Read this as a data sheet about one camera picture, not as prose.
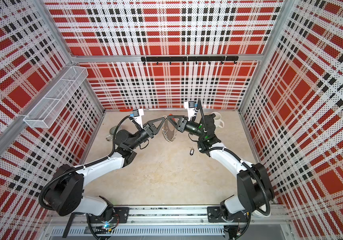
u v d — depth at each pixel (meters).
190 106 0.65
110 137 0.99
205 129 0.57
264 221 0.73
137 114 0.64
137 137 0.62
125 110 1.27
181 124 0.65
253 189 0.42
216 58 0.89
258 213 0.71
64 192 0.43
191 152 0.98
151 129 0.65
